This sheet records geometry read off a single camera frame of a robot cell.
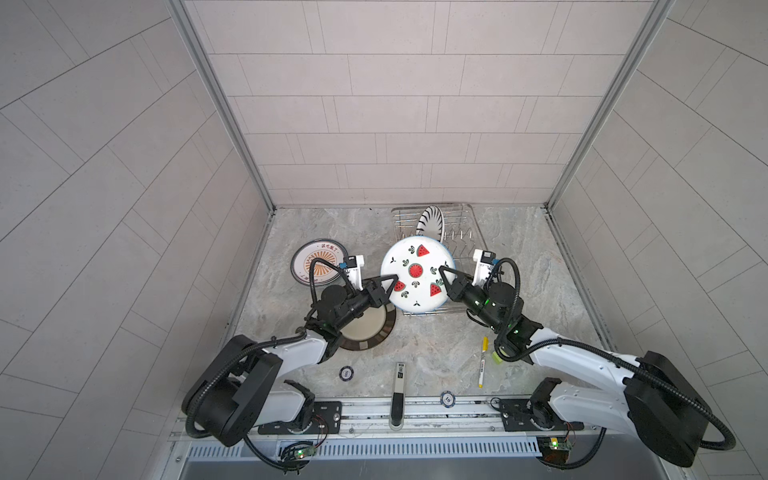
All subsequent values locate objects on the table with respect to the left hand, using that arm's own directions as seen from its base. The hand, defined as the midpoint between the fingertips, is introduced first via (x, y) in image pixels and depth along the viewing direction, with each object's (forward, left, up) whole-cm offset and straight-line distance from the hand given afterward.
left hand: (401, 279), depth 77 cm
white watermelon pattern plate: (+3, -4, +3) cm, 6 cm away
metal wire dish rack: (+26, -22, -14) cm, 36 cm away
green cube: (-21, -19, +5) cm, 29 cm away
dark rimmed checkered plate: (-8, +9, -15) cm, 19 cm away
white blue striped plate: (+27, -10, -9) cm, 30 cm away
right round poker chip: (-25, -12, -16) cm, 32 cm away
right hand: (0, -9, +3) cm, 9 cm away
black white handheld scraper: (-27, +1, -10) cm, 29 cm away
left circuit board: (-36, +21, -12) cm, 43 cm away
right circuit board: (-35, -35, -16) cm, 52 cm away
